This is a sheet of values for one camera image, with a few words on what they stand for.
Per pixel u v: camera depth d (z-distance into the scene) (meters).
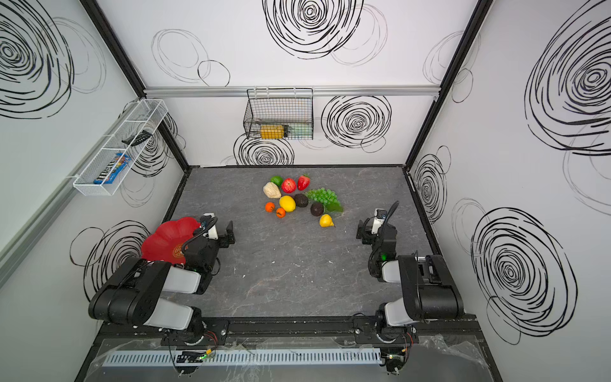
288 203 1.02
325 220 0.96
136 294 0.44
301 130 0.87
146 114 0.92
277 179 1.12
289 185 1.05
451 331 0.72
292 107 0.96
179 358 0.72
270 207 1.02
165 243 0.92
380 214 0.80
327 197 1.04
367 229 0.80
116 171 0.70
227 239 0.82
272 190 1.05
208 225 0.74
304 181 1.09
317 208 0.99
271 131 0.88
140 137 0.79
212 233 0.77
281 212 0.99
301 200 1.02
